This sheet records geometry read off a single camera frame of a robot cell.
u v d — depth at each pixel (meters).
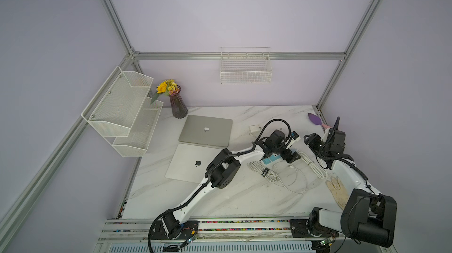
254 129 1.08
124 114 0.77
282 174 0.90
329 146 0.67
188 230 0.73
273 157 0.93
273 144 0.80
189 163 0.93
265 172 0.88
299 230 0.73
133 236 0.73
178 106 1.08
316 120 1.15
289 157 0.86
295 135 0.84
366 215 0.42
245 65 0.95
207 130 1.07
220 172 0.63
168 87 0.98
